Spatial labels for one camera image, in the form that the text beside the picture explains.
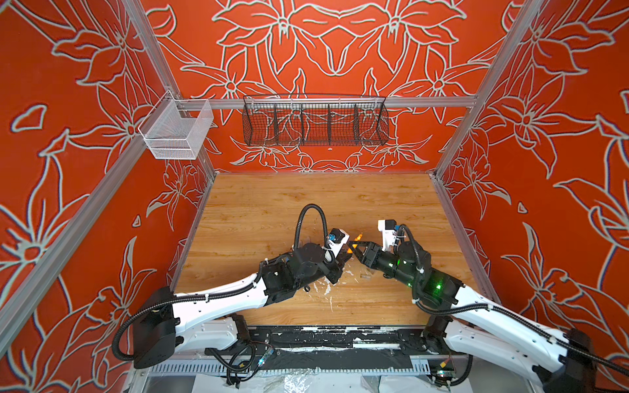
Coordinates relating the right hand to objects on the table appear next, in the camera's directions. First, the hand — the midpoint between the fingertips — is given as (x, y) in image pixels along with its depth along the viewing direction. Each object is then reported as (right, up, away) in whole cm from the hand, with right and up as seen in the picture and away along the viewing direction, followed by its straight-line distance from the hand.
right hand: (346, 246), depth 69 cm
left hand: (+1, -2, +1) cm, 2 cm away
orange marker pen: (+3, +2, -1) cm, 4 cm away
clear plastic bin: (-64, +41, +24) cm, 79 cm away
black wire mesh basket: (-9, +45, +29) cm, 54 cm away
